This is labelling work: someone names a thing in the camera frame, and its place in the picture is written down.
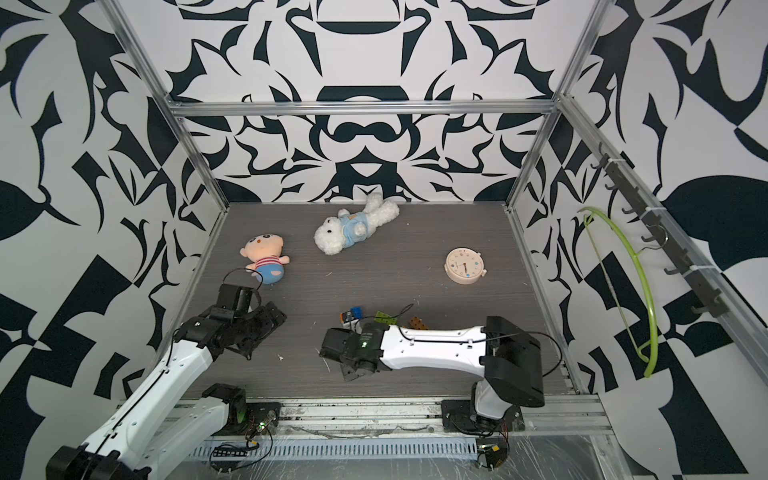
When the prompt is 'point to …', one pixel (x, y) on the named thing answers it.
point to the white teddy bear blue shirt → (336, 233)
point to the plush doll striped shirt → (265, 250)
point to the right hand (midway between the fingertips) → (352, 361)
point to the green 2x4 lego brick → (385, 318)
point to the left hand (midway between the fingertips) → (276, 319)
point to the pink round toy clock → (465, 265)
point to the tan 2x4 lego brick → (417, 323)
